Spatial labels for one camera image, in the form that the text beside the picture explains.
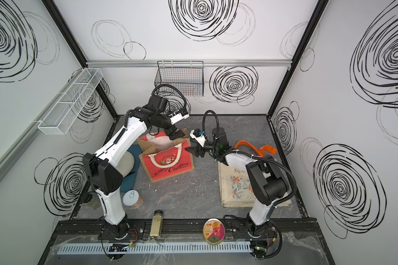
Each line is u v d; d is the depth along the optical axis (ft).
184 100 2.14
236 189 2.78
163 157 2.71
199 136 2.42
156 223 2.38
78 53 2.84
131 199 2.59
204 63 2.96
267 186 1.55
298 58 2.92
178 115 2.34
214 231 2.32
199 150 2.49
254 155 1.75
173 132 2.42
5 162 1.75
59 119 2.37
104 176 1.55
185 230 2.46
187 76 3.16
